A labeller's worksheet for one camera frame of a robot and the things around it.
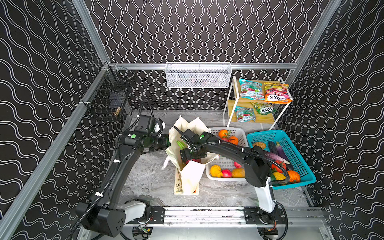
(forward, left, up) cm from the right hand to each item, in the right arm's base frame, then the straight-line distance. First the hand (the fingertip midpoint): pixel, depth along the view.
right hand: (189, 157), depth 88 cm
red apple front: (-9, -21, -1) cm, 22 cm away
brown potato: (+11, -45, -3) cm, 46 cm away
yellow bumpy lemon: (-7, -15, -2) cm, 17 cm away
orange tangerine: (+13, -28, 0) cm, 31 cm away
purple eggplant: (+8, -57, -6) cm, 58 cm away
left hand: (-2, +7, +18) cm, 20 cm away
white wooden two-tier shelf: (+28, -40, +18) cm, 52 cm away
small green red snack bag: (+23, -33, +12) cm, 42 cm away
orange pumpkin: (-9, -57, -3) cm, 58 cm away
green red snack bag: (+26, -34, +28) cm, 51 cm away
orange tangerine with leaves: (+15, -21, +4) cm, 26 cm away
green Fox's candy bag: (+30, -48, +10) cm, 58 cm away
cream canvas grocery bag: (-16, -2, +17) cm, 24 cm away
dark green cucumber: (+11, -53, -5) cm, 54 cm away
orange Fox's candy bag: (+24, -47, +28) cm, 59 cm away
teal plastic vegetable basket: (+1, -61, -3) cm, 61 cm away
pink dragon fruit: (-5, -5, +5) cm, 8 cm away
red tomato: (-4, -51, -4) cm, 51 cm away
